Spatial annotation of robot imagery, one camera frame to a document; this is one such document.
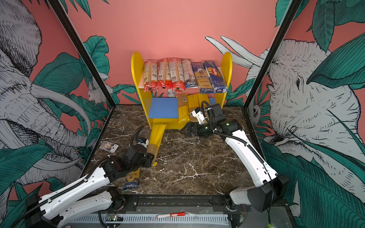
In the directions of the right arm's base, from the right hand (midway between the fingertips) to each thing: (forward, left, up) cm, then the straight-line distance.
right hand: (185, 130), depth 70 cm
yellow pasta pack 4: (+2, +18, -12) cm, 21 cm away
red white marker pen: (-32, +6, -28) cm, 43 cm away
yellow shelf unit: (+27, +20, -14) cm, 36 cm away
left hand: (-6, +18, -15) cm, 24 cm away
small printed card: (+5, +53, -27) cm, 60 cm away
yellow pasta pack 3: (+39, -11, -13) cm, 43 cm away
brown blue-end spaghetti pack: (-16, +31, -26) cm, 43 cm away
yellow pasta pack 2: (+33, -5, -13) cm, 36 cm away
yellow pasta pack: (+20, +2, -12) cm, 23 cm away
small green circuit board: (-34, +36, -28) cm, 57 cm away
